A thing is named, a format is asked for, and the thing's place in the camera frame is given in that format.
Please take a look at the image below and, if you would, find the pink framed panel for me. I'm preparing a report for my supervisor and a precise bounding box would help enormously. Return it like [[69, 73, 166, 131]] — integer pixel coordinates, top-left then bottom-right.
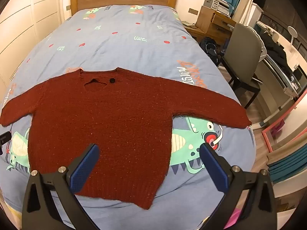
[[261, 90, 307, 152]]

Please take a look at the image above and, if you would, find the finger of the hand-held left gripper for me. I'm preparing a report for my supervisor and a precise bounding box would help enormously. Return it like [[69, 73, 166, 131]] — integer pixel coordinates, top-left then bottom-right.
[[0, 131, 12, 156]]

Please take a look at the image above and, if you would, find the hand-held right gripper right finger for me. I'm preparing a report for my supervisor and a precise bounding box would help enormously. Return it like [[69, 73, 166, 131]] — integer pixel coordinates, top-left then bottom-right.
[[200, 143, 279, 230]]

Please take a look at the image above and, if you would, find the black jacket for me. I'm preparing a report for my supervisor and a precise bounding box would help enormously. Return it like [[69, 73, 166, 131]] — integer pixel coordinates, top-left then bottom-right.
[[262, 32, 294, 71]]

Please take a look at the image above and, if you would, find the black backpack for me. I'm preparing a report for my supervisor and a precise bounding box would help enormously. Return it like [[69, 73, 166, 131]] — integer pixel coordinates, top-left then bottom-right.
[[199, 37, 220, 64]]

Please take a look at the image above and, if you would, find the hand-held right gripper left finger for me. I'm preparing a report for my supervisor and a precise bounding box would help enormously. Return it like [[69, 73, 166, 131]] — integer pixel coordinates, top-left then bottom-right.
[[22, 143, 106, 230]]

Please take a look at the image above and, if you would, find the white desk lamp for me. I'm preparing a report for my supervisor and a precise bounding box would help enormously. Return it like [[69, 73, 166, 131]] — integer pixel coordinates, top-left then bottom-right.
[[287, 26, 299, 53]]

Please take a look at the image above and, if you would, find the blue printed blanket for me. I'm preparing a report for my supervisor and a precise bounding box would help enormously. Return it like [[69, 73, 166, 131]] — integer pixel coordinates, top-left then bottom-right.
[[0, 4, 257, 230]]

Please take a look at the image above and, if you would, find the white printer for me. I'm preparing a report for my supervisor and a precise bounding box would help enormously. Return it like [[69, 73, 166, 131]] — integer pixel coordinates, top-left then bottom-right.
[[203, 0, 232, 15]]

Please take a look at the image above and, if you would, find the dark red knit sweater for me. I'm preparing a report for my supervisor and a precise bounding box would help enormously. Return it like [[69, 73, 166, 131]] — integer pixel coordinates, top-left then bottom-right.
[[0, 67, 252, 210]]

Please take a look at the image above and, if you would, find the stack of teal cushions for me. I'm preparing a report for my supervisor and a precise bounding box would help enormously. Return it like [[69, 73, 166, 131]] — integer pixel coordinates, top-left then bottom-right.
[[266, 144, 307, 185]]

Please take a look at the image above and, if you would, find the white desk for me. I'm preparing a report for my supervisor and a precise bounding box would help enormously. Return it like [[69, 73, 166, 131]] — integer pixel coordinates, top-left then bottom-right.
[[254, 20, 307, 126]]

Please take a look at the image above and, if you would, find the grey chair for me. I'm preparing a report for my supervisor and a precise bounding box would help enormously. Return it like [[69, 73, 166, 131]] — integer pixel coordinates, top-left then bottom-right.
[[217, 23, 267, 109]]

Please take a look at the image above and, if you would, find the cream wardrobe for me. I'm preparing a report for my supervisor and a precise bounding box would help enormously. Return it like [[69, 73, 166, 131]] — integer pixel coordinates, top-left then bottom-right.
[[0, 0, 72, 87]]

